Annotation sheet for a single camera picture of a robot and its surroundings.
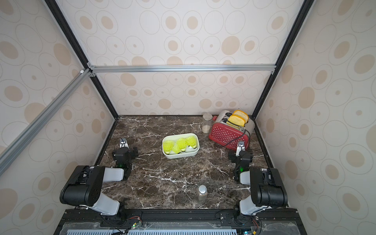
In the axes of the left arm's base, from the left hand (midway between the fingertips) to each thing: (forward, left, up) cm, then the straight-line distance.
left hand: (128, 145), depth 93 cm
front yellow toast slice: (+9, -68, +14) cm, 70 cm away
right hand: (-1, -71, -1) cm, 71 cm away
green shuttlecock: (+3, -34, -2) cm, 34 cm away
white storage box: (+1, -39, -7) cm, 40 cm away
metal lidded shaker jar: (-29, -46, +2) cm, 55 cm away
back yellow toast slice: (+14, -72, +15) cm, 74 cm away
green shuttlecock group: (0, -25, 0) cm, 25 cm away
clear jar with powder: (+18, -51, 0) cm, 54 cm away
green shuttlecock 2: (+4, -41, 0) cm, 41 cm away
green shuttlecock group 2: (+1, -31, -3) cm, 31 cm away
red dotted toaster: (+5, -63, +5) cm, 64 cm away
